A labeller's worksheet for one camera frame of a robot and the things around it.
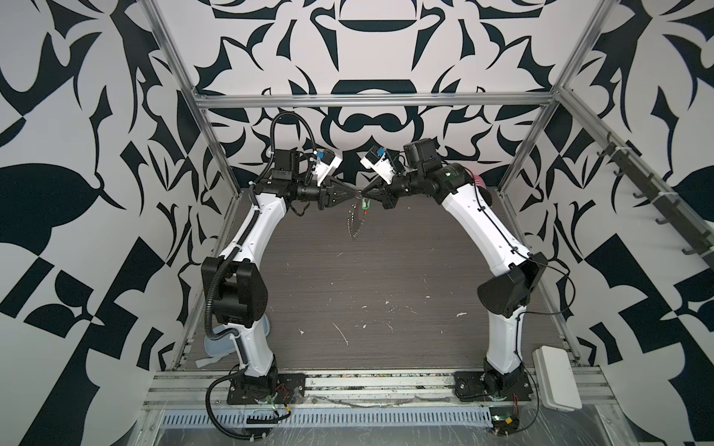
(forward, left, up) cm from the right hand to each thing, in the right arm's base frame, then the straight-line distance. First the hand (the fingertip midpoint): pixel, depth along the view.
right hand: (364, 189), depth 75 cm
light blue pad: (-32, +41, -28) cm, 59 cm away
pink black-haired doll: (+33, -48, -30) cm, 65 cm away
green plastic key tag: (-1, 0, -4) cm, 5 cm away
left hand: (+2, +2, -1) cm, 3 cm away
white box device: (-40, -48, -30) cm, 69 cm away
